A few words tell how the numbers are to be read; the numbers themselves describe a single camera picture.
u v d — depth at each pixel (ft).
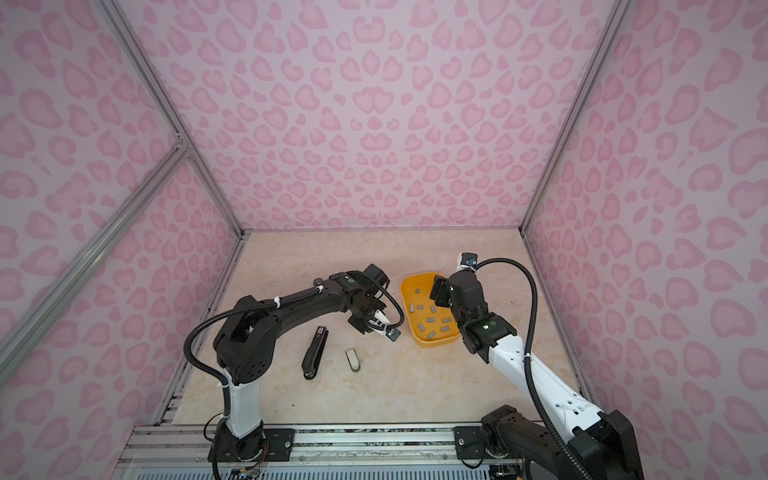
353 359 2.77
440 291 2.34
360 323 2.64
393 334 2.52
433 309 3.21
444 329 3.10
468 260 2.24
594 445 1.26
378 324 2.51
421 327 3.05
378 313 2.65
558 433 1.24
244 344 1.63
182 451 2.43
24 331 1.70
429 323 3.12
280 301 1.75
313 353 2.81
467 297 1.88
